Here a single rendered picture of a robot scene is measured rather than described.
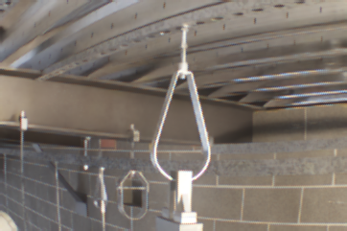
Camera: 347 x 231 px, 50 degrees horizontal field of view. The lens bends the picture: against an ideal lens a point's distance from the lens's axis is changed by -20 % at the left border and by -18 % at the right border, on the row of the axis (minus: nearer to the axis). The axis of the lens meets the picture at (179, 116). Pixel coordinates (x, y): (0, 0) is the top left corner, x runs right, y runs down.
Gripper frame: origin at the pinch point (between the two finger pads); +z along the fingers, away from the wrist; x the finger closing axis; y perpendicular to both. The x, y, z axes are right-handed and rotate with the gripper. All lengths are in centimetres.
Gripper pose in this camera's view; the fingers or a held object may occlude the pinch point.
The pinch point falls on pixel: (179, 180)
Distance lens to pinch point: 85.3
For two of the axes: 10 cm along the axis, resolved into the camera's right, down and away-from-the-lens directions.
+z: 0.3, -9.9, 1.1
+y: -9.3, -0.7, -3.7
